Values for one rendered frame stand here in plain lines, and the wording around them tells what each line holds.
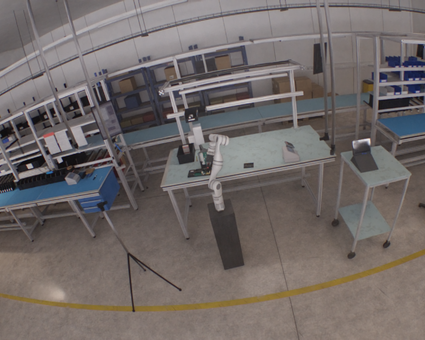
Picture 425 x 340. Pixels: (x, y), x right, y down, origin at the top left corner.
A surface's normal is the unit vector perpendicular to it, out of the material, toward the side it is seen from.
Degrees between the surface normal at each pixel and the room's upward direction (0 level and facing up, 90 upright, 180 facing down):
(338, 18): 90
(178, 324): 0
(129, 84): 90
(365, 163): 24
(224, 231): 90
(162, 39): 90
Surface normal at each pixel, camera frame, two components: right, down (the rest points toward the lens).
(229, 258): 0.13, 0.50
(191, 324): -0.19, -0.84
